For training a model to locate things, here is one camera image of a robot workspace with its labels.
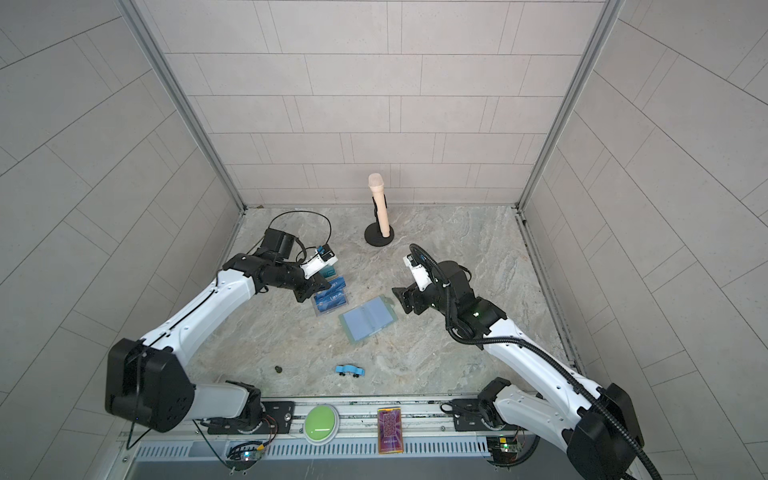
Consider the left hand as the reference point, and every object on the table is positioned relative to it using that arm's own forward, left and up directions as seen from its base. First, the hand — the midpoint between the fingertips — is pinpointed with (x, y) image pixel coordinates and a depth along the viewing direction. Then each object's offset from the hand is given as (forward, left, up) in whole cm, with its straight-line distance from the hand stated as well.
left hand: (333, 279), depth 80 cm
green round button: (-32, +1, -14) cm, 35 cm away
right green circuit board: (-36, -42, -14) cm, 57 cm away
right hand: (-3, -19, +3) cm, 19 cm away
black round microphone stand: (+25, -9, -12) cm, 29 cm away
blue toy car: (-20, -5, -11) cm, 24 cm away
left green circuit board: (-37, +16, -11) cm, 42 cm away
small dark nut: (-20, +14, -13) cm, 27 cm away
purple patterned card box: (-34, -16, -12) cm, 39 cm away
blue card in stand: (0, +2, -11) cm, 11 cm away
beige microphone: (+25, -11, +12) cm, 30 cm away
